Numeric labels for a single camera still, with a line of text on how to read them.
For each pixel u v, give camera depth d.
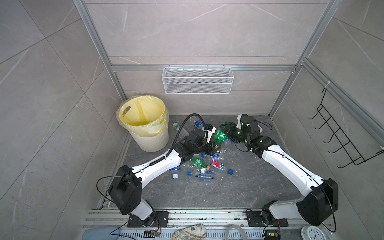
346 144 0.63
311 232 0.67
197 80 1.01
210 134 0.70
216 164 0.86
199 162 0.88
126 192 0.42
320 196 0.39
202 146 0.64
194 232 0.67
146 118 1.02
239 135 0.66
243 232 0.70
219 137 0.74
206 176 0.83
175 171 0.87
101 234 0.67
